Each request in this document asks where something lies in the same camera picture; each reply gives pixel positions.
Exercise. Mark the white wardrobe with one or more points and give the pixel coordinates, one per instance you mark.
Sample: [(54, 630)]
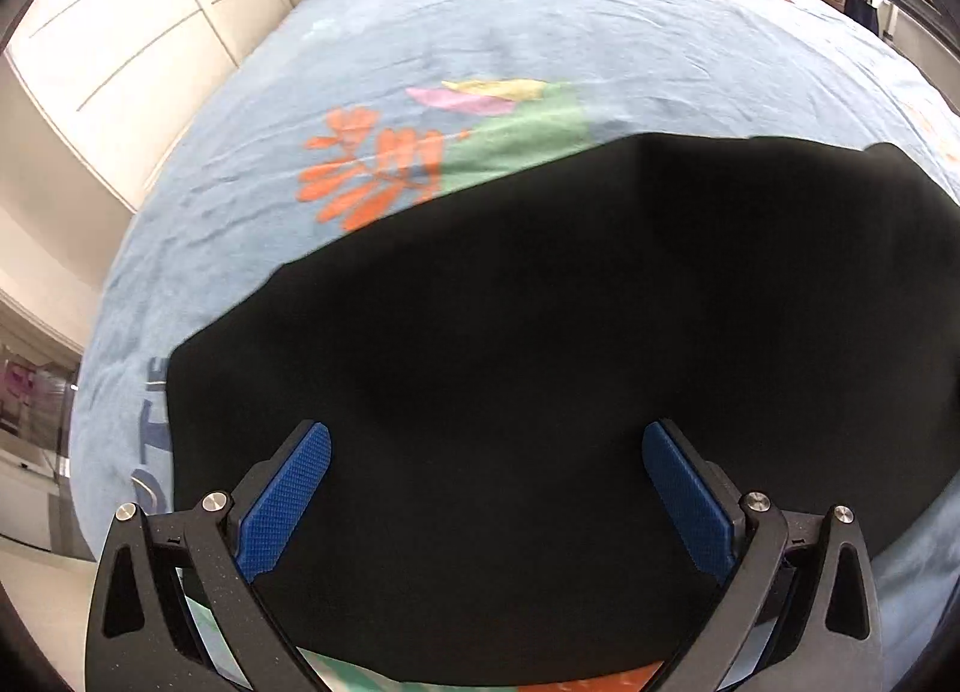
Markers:
[(121, 80)]

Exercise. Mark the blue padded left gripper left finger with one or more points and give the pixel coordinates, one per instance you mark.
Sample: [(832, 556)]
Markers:
[(141, 635)]

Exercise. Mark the blue patterned bed sheet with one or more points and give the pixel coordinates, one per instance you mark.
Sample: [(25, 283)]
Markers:
[(355, 110)]

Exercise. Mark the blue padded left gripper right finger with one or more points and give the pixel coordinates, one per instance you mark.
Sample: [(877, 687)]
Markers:
[(798, 608)]

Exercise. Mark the black pants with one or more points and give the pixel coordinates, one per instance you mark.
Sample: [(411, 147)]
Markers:
[(486, 364)]

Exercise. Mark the dark bag by cabinet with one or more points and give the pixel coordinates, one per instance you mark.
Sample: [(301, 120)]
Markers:
[(864, 13)]

